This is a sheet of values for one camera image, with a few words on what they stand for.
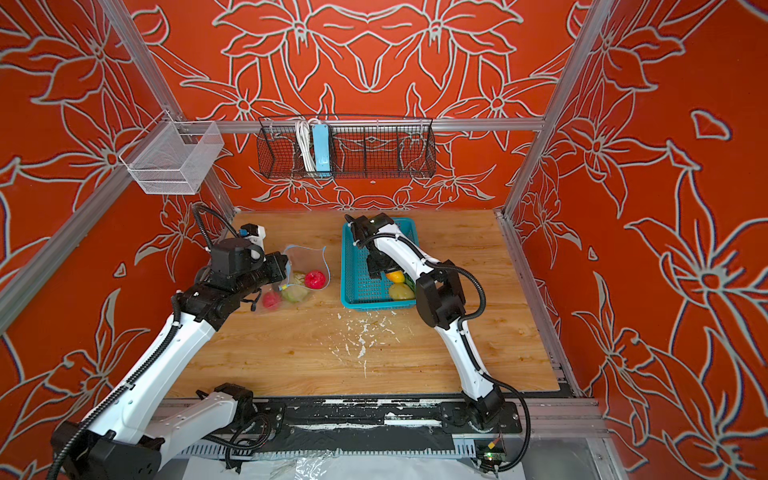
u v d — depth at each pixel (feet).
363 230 2.33
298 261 2.87
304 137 2.88
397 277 3.11
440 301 1.90
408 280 3.11
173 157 3.03
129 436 1.29
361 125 3.03
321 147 2.94
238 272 1.81
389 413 2.44
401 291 2.97
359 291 3.16
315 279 2.73
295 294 2.85
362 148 3.19
